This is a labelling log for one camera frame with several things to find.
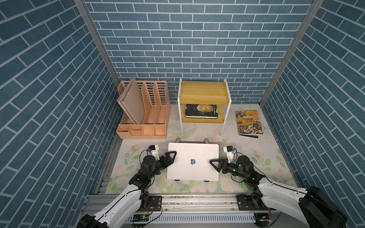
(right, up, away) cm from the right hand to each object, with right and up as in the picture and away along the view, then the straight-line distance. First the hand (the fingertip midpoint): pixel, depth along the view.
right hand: (213, 162), depth 80 cm
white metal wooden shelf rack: (-5, +40, +2) cm, 41 cm away
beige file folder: (-54, +36, +19) cm, 68 cm away
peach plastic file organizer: (-62, +48, +19) cm, 80 cm away
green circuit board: (-39, -26, -8) cm, 47 cm away
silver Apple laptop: (-12, 0, +2) cm, 12 cm away
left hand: (-22, +3, +2) cm, 22 cm away
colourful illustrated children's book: (+32, +21, +27) cm, 47 cm away
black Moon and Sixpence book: (-5, +30, +13) cm, 33 cm away
